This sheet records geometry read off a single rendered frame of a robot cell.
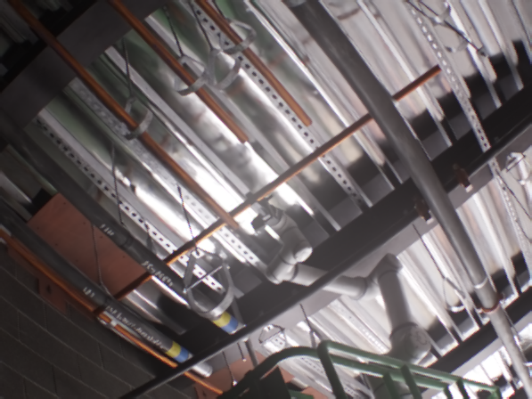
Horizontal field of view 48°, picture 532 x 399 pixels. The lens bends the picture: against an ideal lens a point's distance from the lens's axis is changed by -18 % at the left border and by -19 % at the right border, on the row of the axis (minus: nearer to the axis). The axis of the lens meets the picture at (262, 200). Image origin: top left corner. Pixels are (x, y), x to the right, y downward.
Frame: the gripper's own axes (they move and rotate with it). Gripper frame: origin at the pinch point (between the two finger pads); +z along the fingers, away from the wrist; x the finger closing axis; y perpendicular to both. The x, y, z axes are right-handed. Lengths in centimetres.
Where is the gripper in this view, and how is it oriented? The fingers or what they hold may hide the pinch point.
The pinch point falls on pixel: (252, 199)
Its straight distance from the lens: 283.2
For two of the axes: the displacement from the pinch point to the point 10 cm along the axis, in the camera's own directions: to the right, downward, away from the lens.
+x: 3.9, 7.2, -5.7
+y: 8.0, -5.7, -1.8
